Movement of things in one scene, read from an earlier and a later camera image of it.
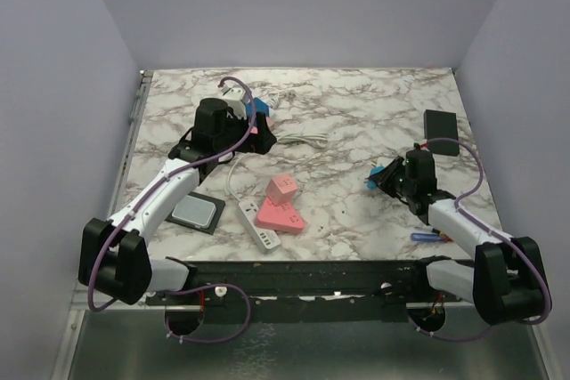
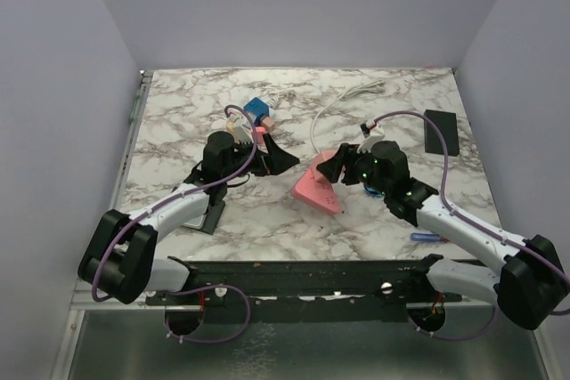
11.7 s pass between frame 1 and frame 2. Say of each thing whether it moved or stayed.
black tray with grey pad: stayed
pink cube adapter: moved
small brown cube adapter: stayed
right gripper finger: moved
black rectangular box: stayed
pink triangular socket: moved
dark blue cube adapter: stayed
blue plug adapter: moved
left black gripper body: moved
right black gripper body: moved
